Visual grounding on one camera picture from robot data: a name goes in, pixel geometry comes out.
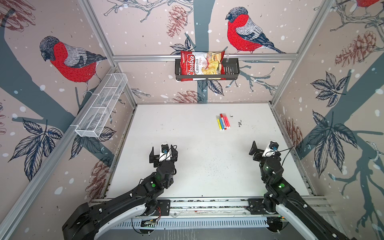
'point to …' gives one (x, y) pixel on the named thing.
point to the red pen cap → (221, 115)
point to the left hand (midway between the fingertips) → (161, 148)
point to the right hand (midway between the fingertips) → (260, 146)
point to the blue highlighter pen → (221, 123)
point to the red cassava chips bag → (200, 79)
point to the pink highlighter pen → (226, 120)
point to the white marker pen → (223, 122)
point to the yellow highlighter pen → (218, 120)
